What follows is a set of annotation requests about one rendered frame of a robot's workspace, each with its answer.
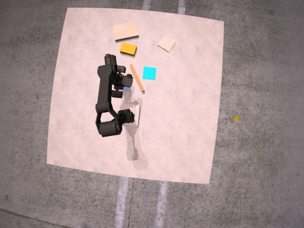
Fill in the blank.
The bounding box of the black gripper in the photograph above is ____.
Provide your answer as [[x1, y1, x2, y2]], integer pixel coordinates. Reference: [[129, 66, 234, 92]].
[[111, 66, 126, 98]]

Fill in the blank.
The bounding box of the yellow rectangular block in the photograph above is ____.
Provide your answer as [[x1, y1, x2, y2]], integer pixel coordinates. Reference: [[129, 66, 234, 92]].
[[120, 43, 137, 57]]

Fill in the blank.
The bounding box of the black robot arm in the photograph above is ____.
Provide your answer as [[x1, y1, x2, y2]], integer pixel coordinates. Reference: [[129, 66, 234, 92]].
[[95, 54, 135, 137]]

